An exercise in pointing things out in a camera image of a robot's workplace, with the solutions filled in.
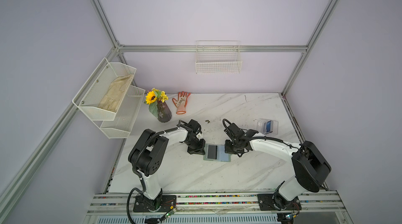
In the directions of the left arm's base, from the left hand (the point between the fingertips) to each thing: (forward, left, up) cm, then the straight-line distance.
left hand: (204, 154), depth 89 cm
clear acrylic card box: (+18, -36, +2) cm, 40 cm away
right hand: (+1, -12, +3) cm, 12 cm away
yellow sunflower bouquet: (+22, +29, +23) cm, 44 cm away
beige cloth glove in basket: (+16, +46, +30) cm, 57 cm away
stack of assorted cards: (+16, -40, +4) cm, 44 cm away
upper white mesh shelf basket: (+17, +51, +31) cm, 62 cm away
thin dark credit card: (+2, -5, 0) cm, 5 cm away
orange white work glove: (+38, +17, +3) cm, 42 cm away
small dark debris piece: (+24, -2, -1) cm, 24 cm away
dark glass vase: (+24, +26, +8) cm, 36 cm away
